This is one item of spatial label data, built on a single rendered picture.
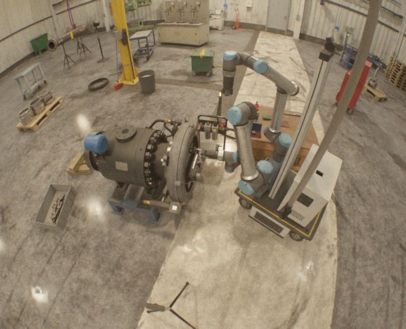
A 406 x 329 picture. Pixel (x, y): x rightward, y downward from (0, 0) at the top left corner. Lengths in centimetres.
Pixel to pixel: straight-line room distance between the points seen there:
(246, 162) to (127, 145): 103
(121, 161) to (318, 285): 231
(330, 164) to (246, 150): 85
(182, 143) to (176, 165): 18
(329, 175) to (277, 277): 111
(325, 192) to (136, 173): 159
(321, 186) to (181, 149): 116
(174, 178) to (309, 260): 166
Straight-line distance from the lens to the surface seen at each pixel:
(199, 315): 203
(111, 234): 240
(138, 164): 177
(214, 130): 254
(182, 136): 162
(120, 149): 186
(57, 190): 319
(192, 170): 177
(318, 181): 174
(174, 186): 161
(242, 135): 141
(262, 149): 255
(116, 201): 225
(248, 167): 154
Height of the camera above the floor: 203
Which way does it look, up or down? 49 degrees down
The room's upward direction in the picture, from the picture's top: 1 degrees counter-clockwise
